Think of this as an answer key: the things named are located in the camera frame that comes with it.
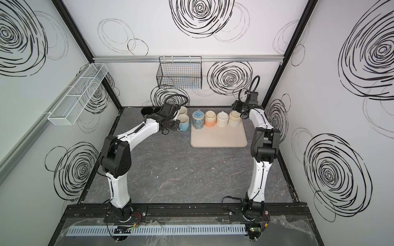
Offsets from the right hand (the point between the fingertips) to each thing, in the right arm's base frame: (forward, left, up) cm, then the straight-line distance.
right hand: (234, 104), depth 102 cm
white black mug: (-2, +60, -4) cm, 60 cm away
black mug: (+1, +54, -6) cm, 54 cm away
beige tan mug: (-6, -1, -8) cm, 10 cm away
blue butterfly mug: (-9, +24, -5) cm, 27 cm away
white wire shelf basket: (-24, +86, +20) cm, 91 cm away
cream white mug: (-5, +8, -9) cm, 13 cm away
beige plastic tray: (-16, +4, -14) cm, 22 cm away
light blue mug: (-13, +33, -5) cm, 36 cm away
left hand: (-13, +38, -2) cm, 40 cm away
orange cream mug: (-8, +16, -6) cm, 19 cm away
